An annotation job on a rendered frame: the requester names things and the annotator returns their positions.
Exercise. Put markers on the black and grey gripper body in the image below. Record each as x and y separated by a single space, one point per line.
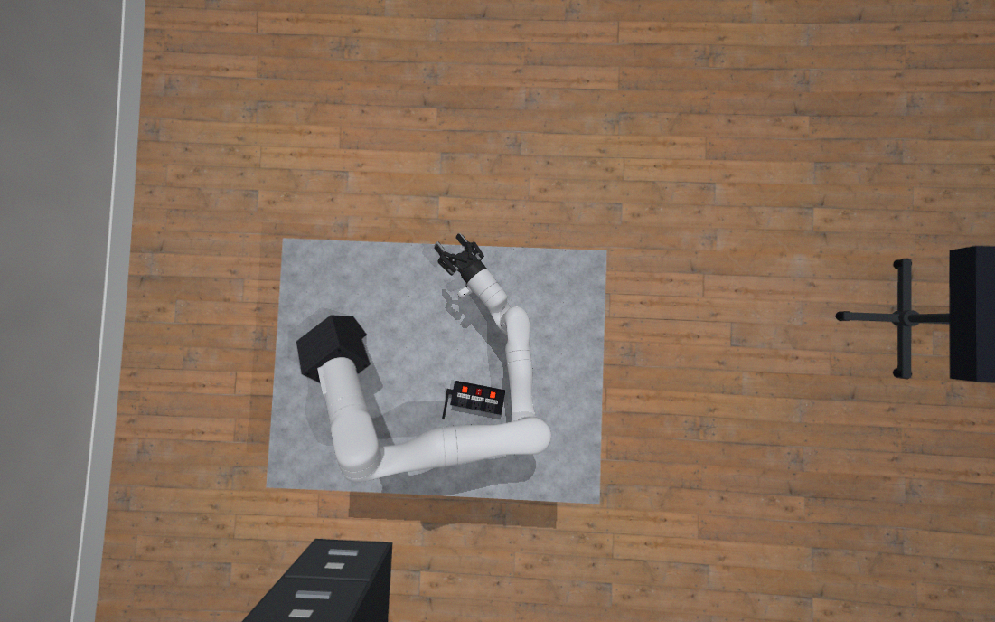
468 269

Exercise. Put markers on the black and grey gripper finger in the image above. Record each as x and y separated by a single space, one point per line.
470 246
449 264

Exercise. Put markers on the black power strip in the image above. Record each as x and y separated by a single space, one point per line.
475 397

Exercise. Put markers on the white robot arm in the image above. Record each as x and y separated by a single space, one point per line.
355 442

